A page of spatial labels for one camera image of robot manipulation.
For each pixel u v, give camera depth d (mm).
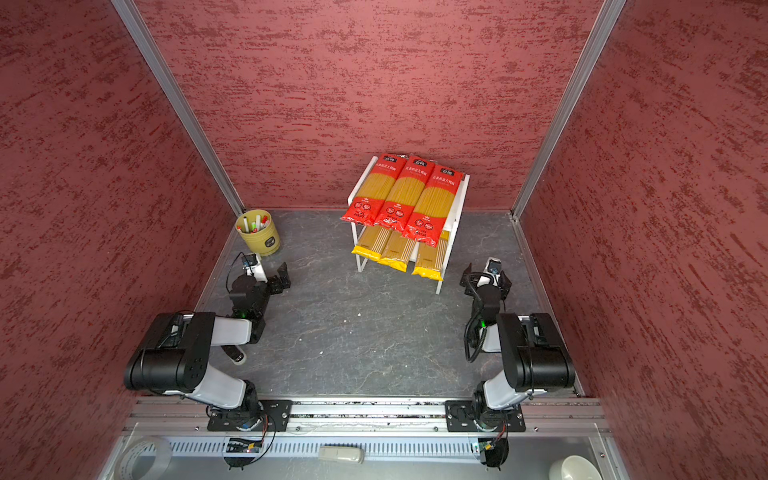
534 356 446
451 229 713
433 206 741
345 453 656
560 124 931
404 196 758
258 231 948
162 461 668
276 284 848
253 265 787
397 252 852
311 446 709
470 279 877
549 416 760
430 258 852
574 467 620
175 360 450
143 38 749
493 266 765
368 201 741
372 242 880
